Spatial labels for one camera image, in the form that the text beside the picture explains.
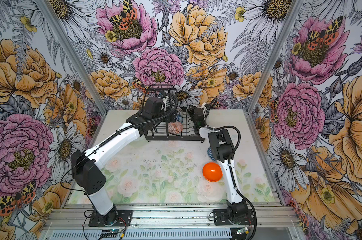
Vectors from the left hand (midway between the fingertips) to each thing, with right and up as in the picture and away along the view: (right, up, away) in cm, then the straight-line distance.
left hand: (168, 114), depth 83 cm
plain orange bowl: (+24, -33, +4) cm, 41 cm away
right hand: (+11, +7, +25) cm, 28 cm away
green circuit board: (-26, -57, -11) cm, 63 cm away
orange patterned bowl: (+2, -8, +26) cm, 27 cm away
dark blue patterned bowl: (+25, -24, +14) cm, 37 cm away
